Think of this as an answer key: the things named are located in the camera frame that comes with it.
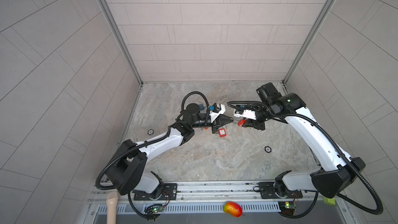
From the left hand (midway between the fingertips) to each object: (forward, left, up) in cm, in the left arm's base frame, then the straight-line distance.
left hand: (234, 121), depth 67 cm
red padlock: (-1, -3, 0) cm, 3 cm away
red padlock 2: (+5, +3, -23) cm, 24 cm away
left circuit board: (-30, +33, -20) cm, 49 cm away
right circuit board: (-29, -24, -24) cm, 45 cm away
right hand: (+2, -4, -2) cm, 5 cm away
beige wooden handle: (-27, +53, -20) cm, 63 cm away
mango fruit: (-30, +1, -20) cm, 36 cm away
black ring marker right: (-3, -22, -25) cm, 33 cm away
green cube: (-27, -41, -20) cm, 53 cm away
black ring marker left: (+6, +46, -24) cm, 52 cm away
